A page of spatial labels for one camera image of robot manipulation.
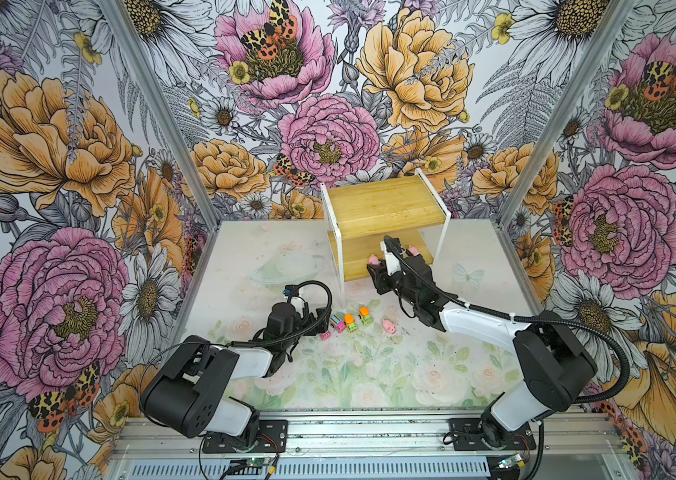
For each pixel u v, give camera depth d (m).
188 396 0.44
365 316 0.94
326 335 0.90
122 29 0.73
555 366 0.45
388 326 0.92
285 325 0.72
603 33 0.75
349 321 0.92
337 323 0.92
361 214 0.78
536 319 0.50
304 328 0.67
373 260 0.87
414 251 0.89
